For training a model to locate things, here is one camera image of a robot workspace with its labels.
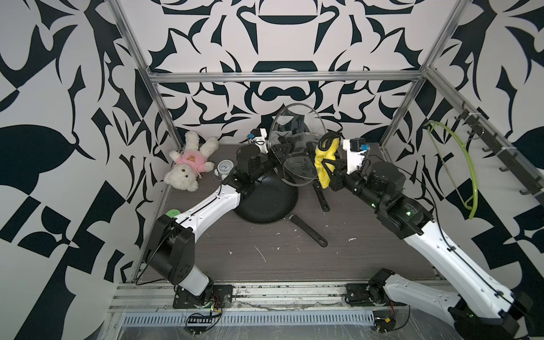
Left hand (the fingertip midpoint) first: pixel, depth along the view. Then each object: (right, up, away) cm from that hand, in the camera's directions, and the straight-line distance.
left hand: (288, 140), depth 75 cm
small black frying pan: (+15, -21, +15) cm, 30 cm away
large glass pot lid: (+7, +7, +14) cm, 17 cm away
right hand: (+10, -6, -12) cm, 16 cm away
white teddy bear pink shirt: (-44, -7, +27) cm, 52 cm away
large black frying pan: (-6, -24, +22) cm, 33 cm away
